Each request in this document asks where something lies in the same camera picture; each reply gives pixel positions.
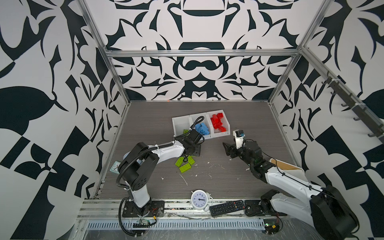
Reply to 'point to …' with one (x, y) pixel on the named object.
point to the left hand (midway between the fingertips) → (196, 147)
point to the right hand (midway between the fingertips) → (229, 140)
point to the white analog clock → (199, 199)
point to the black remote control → (227, 207)
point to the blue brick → (202, 129)
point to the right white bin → (215, 132)
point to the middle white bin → (196, 119)
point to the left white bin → (181, 123)
